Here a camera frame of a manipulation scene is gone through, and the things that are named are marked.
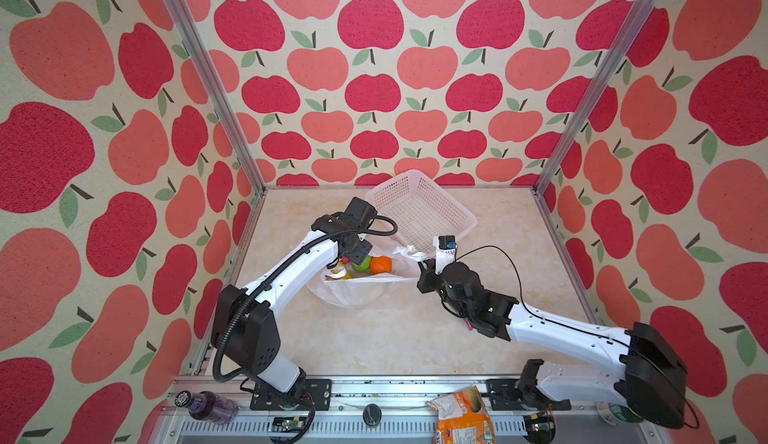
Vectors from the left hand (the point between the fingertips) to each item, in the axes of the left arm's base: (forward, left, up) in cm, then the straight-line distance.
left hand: (356, 246), depth 85 cm
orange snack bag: (-40, -26, -12) cm, 49 cm away
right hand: (-7, -19, +4) cm, 20 cm away
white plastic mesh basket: (+27, -23, -15) cm, 39 cm away
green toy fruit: (0, -2, -11) cm, 11 cm away
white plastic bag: (-13, -3, -1) cm, 13 cm away
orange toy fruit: (0, -7, -10) cm, 12 cm away
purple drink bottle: (-38, +31, -5) cm, 49 cm away
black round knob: (-40, -5, -5) cm, 41 cm away
